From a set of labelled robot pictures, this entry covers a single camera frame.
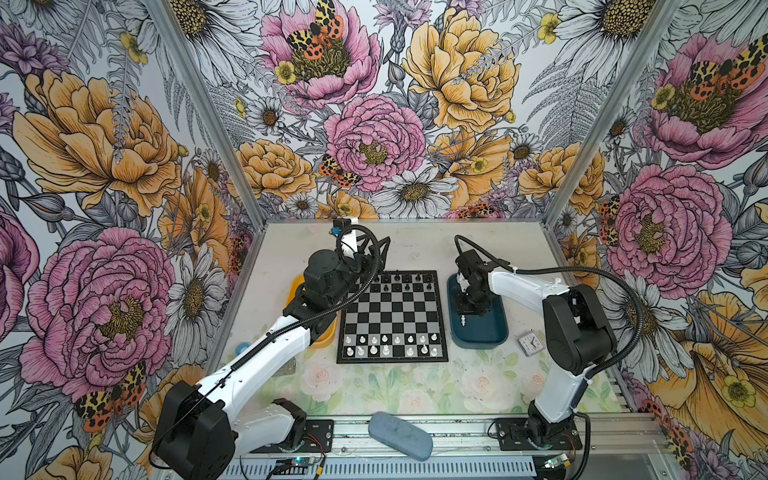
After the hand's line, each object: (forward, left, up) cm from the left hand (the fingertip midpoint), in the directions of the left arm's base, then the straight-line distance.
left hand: (380, 245), depth 74 cm
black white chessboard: (-5, -4, -27) cm, 28 cm away
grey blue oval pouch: (-36, -4, -27) cm, 45 cm away
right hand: (-6, -25, -28) cm, 38 cm away
